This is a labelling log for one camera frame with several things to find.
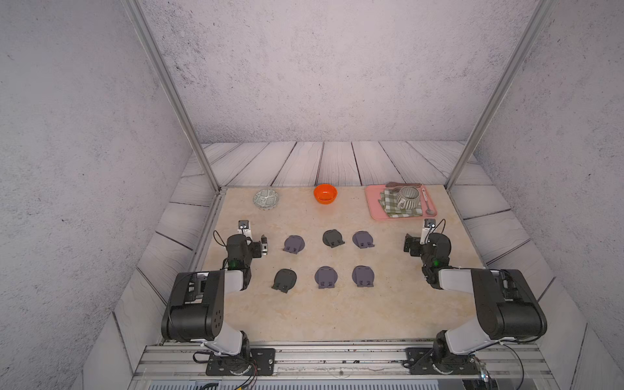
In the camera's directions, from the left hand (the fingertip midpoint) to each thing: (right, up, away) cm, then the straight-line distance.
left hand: (254, 235), depth 95 cm
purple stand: (+15, -4, +7) cm, 17 cm away
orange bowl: (+28, +17, +20) cm, 38 cm away
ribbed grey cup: (+64, +15, +14) cm, 68 cm away
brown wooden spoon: (+63, +21, +26) cm, 71 cm away
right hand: (+65, +1, -1) cm, 65 cm away
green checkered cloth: (+57, +14, +20) cm, 62 cm away
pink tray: (+51, +9, +20) cm, 56 cm away
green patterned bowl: (0, +14, +20) cm, 25 cm away
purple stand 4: (+42, -15, -3) cm, 44 cm away
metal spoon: (+75, +9, +17) cm, 77 cm away
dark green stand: (+12, -16, -3) cm, 20 cm away
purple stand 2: (+43, -3, +8) cm, 44 cm away
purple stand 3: (+28, -15, -3) cm, 32 cm away
